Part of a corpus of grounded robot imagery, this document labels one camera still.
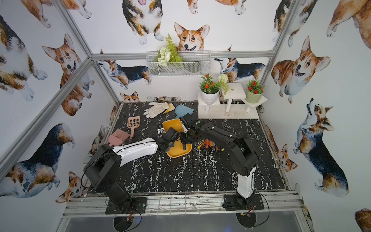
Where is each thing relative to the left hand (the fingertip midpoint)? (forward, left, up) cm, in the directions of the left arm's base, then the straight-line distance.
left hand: (168, 138), depth 92 cm
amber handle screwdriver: (-6, -31, -5) cm, 32 cm away
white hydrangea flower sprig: (+25, -35, +26) cm, 50 cm away
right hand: (-4, -9, +3) cm, 10 cm away
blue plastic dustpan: (+31, -7, -9) cm, 32 cm away
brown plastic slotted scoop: (+19, +29, -8) cm, 36 cm away
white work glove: (+30, +12, -5) cm, 32 cm away
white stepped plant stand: (+30, -52, -5) cm, 60 cm away
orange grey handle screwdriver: (-3, -25, -1) cm, 25 cm away
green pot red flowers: (+22, -56, +18) cm, 62 cm away
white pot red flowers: (+20, -26, +22) cm, 40 cm away
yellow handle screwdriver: (-3, -20, -6) cm, 21 cm away
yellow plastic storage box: (-7, -6, -3) cm, 10 cm away
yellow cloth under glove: (+32, +1, -7) cm, 33 cm away
